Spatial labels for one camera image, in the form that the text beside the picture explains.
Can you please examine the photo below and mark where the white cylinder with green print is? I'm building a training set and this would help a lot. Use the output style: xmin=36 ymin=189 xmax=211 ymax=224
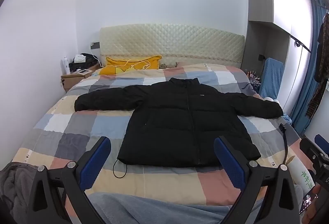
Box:
xmin=286 ymin=155 xmax=318 ymax=195

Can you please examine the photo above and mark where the grey fleece blanket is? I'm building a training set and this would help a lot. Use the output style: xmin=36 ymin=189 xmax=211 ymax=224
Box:
xmin=0 ymin=161 xmax=65 ymax=224

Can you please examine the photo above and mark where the wooden nightstand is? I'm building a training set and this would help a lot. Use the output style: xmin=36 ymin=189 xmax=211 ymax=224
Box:
xmin=61 ymin=63 xmax=101 ymax=93

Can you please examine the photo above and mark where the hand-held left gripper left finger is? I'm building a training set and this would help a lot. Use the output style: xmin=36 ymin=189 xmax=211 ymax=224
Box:
xmin=27 ymin=136 xmax=111 ymax=224

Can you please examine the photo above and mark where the blue towel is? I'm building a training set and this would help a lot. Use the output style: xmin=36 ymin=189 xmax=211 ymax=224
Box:
xmin=258 ymin=58 xmax=284 ymax=100

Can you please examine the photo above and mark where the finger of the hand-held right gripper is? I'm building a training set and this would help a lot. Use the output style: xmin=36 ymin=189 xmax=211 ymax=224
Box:
xmin=314 ymin=134 xmax=329 ymax=158

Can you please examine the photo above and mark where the black bag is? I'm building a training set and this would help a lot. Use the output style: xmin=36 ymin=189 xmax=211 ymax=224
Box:
xmin=69 ymin=53 xmax=99 ymax=72

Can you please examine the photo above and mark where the person's right hand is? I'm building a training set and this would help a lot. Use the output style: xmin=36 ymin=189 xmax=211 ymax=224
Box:
xmin=307 ymin=183 xmax=322 ymax=197

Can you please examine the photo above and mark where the cream quilted headboard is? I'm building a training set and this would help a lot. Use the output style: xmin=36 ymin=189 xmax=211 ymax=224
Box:
xmin=99 ymin=23 xmax=245 ymax=69

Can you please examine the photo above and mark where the white spray bottle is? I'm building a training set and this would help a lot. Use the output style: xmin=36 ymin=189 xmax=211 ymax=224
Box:
xmin=63 ymin=56 xmax=71 ymax=75

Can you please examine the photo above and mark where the black strap with buckle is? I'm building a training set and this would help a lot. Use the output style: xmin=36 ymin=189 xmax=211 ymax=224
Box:
xmin=278 ymin=123 xmax=290 ymax=165

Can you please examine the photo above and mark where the bed with checked duvet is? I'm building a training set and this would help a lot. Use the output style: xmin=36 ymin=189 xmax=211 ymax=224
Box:
xmin=12 ymin=63 xmax=309 ymax=214

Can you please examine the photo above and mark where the blue curtain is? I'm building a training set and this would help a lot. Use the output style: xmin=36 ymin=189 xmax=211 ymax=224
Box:
xmin=289 ymin=0 xmax=329 ymax=137

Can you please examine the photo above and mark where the yellow pillow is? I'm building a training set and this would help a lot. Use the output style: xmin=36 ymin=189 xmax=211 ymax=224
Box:
xmin=99 ymin=55 xmax=163 ymax=76

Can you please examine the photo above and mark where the white charging cable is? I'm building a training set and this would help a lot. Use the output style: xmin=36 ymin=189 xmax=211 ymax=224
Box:
xmin=90 ymin=44 xmax=152 ymax=70

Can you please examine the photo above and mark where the black wardrobe rail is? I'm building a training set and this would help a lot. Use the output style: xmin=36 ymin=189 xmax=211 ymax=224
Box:
xmin=290 ymin=36 xmax=311 ymax=54

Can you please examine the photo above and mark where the black puffer jacket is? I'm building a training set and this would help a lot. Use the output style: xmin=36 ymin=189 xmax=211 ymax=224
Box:
xmin=74 ymin=77 xmax=284 ymax=179

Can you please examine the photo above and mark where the grey-blue fleece cloth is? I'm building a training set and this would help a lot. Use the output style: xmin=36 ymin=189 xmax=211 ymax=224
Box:
xmin=87 ymin=192 xmax=304 ymax=224

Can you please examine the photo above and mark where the patterned hanging garment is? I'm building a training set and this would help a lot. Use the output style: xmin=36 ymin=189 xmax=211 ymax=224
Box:
xmin=306 ymin=12 xmax=329 ymax=119

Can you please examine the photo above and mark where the row of cosmetic bottles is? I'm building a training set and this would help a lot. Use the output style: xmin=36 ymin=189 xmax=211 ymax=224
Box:
xmin=246 ymin=69 xmax=261 ymax=86

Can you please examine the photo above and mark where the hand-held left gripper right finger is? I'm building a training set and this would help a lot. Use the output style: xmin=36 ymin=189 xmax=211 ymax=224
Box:
xmin=214 ymin=136 xmax=301 ymax=224

